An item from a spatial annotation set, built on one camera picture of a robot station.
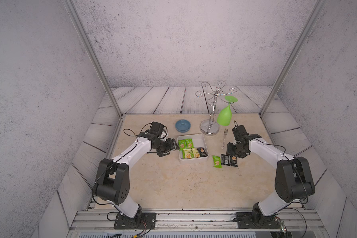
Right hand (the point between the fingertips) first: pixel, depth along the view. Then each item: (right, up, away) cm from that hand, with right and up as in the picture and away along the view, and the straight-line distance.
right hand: (231, 152), depth 91 cm
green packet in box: (-25, +4, +11) cm, 27 cm away
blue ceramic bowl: (-29, +16, +20) cm, 39 cm away
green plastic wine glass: (-4, +21, -2) cm, 22 cm away
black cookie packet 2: (+3, -6, +3) cm, 7 cm away
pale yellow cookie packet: (-21, -1, +5) cm, 21 cm away
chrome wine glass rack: (-8, +15, +20) cm, 27 cm away
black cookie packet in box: (-17, -1, +5) cm, 18 cm away
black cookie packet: (-2, -5, +3) cm, 6 cm away
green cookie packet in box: (-29, +3, +8) cm, 31 cm away
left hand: (-32, +2, -4) cm, 33 cm away
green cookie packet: (-8, -6, +3) cm, 11 cm away
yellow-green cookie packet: (-26, -2, +5) cm, 26 cm away
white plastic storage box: (-17, +5, +14) cm, 23 cm away
